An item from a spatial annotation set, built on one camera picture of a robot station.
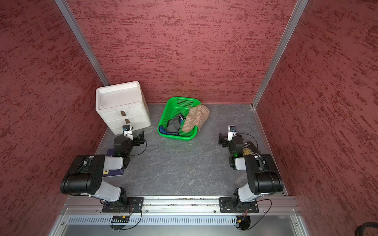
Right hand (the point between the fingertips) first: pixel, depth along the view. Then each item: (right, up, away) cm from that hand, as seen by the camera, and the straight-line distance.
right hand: (226, 134), depth 94 cm
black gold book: (+15, -10, -2) cm, 19 cm away
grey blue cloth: (-36, +5, +3) cm, 36 cm away
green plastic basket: (-38, +20, +21) cm, 47 cm away
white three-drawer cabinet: (-66, +19, -7) cm, 69 cm away
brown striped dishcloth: (-19, +12, +6) cm, 23 cm away
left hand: (-59, +1, -1) cm, 59 cm away
